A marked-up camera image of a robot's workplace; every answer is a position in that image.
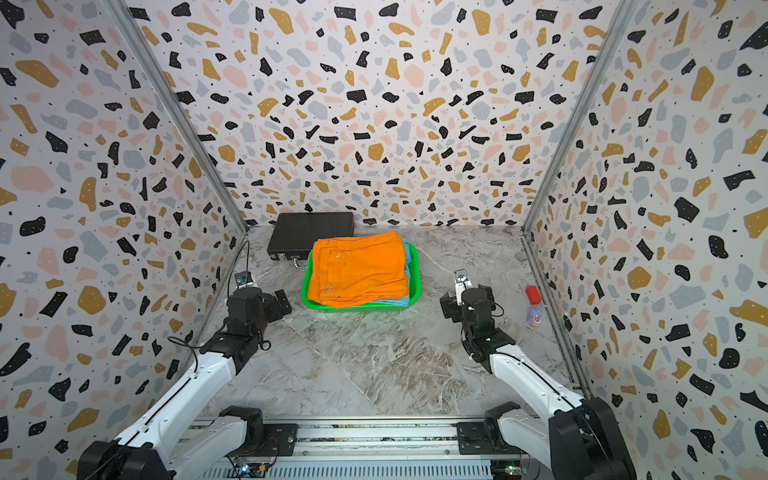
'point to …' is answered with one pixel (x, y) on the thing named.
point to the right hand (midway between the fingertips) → (465, 289)
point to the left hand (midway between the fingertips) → (269, 295)
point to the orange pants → (358, 269)
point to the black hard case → (294, 234)
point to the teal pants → (403, 302)
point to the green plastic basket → (415, 287)
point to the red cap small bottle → (536, 306)
